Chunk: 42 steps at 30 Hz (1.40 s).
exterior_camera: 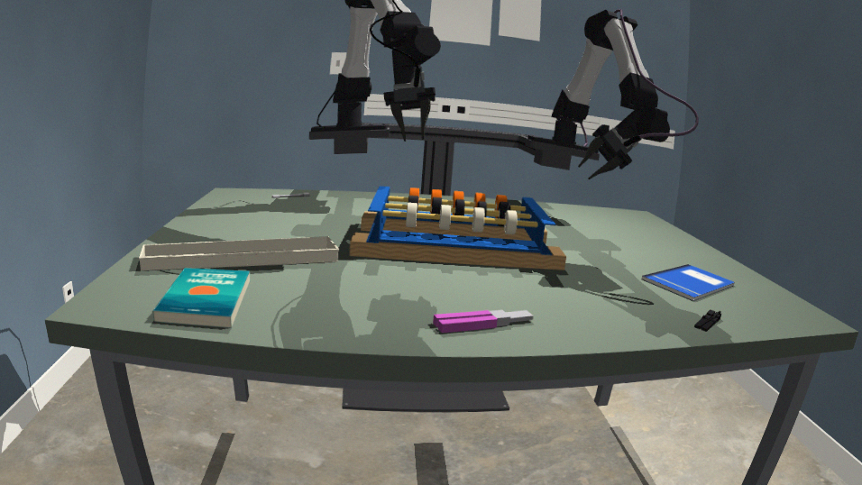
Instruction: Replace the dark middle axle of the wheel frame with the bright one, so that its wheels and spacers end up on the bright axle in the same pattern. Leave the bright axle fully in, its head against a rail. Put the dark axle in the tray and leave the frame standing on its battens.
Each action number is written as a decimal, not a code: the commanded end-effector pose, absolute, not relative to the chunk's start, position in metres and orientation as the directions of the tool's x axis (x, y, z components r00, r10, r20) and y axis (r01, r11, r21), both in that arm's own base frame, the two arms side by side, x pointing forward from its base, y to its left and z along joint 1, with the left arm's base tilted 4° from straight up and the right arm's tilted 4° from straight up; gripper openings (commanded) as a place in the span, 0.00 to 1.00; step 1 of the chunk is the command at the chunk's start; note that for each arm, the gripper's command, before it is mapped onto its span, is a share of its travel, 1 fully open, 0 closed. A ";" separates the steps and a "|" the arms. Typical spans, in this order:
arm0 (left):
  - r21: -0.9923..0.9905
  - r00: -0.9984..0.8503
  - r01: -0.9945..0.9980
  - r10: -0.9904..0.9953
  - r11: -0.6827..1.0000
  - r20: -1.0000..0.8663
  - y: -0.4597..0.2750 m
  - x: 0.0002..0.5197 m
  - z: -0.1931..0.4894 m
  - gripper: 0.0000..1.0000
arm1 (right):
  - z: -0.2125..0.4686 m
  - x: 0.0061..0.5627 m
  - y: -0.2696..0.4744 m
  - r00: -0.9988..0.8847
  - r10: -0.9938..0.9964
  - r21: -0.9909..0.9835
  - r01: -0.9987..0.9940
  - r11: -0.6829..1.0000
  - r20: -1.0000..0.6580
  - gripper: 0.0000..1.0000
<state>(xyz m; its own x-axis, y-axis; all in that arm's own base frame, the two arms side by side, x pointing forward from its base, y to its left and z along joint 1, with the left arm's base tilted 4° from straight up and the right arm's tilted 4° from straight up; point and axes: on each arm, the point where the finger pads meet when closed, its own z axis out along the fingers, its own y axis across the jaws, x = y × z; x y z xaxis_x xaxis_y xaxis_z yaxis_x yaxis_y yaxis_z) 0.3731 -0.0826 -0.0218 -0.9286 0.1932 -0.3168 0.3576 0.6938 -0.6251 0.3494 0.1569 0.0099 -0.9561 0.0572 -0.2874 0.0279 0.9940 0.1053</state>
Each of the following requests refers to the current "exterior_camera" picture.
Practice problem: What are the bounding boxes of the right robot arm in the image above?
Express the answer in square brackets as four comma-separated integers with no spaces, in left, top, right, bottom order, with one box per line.
[311,0,441,132]

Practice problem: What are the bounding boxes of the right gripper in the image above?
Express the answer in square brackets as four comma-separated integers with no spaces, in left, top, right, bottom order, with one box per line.
[383,67,436,142]

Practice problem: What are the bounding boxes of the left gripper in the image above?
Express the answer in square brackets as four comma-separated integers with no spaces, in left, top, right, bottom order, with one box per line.
[578,121,638,179]

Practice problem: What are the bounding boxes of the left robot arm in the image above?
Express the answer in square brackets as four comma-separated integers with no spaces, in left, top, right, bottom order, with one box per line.
[527,10,670,151]

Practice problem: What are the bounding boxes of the light brown wooden block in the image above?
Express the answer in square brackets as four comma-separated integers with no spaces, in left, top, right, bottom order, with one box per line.
[350,233,566,270]
[361,212,532,241]

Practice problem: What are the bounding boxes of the teal paperback book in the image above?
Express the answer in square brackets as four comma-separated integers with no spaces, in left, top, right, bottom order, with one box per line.
[152,268,250,328]

